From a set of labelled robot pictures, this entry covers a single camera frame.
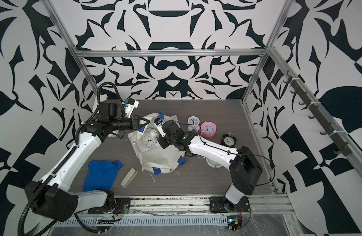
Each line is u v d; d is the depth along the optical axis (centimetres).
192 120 105
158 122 70
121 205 75
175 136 61
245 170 44
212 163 85
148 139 83
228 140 94
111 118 58
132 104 67
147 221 65
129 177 80
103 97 89
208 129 101
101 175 79
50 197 38
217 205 74
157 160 82
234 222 71
